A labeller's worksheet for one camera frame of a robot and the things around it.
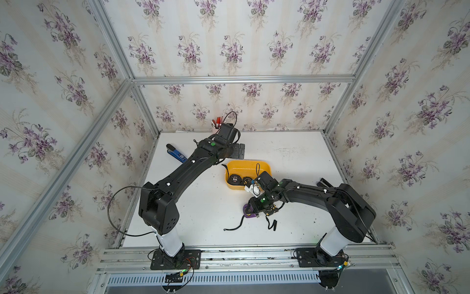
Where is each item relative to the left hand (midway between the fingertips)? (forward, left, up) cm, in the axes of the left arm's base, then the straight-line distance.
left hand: (236, 150), depth 84 cm
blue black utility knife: (+13, +36, -19) cm, 43 cm away
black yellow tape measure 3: (-6, -6, -17) cm, 19 cm away
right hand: (-22, -7, -18) cm, 29 cm away
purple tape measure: (-23, -4, -18) cm, 30 cm away
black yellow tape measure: (-21, -17, -18) cm, 33 cm away
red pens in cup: (+31, +11, -10) cm, 34 cm away
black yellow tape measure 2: (-6, 0, -17) cm, 18 cm away
